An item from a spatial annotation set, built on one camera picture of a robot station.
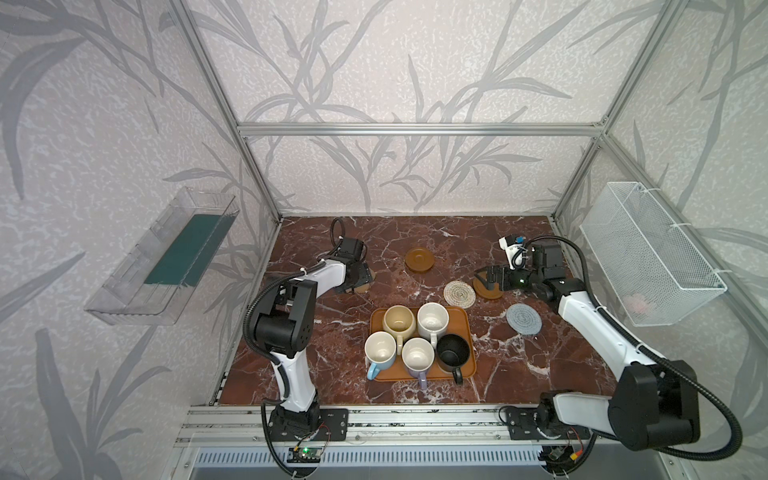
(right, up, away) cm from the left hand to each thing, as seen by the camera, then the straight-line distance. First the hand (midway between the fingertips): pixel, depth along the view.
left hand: (361, 269), depth 100 cm
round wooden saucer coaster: (+41, -8, -1) cm, 42 cm away
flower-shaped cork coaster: (+2, -6, -3) cm, 7 cm away
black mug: (+29, -22, -16) cm, 40 cm away
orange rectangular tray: (+33, -16, -9) cm, 37 cm away
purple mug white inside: (+19, -23, -16) cm, 34 cm away
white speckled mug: (+24, -14, -10) cm, 30 cm away
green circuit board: (-9, -42, -29) cm, 52 cm away
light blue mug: (+8, -21, -17) cm, 28 cm away
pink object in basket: (+72, -6, -28) cm, 77 cm away
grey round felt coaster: (+52, -15, -9) cm, 55 cm away
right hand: (+39, +3, -15) cm, 42 cm away
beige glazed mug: (+13, -15, -11) cm, 23 cm away
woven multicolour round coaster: (+33, -8, -4) cm, 34 cm away
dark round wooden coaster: (+20, +3, +8) cm, 22 cm away
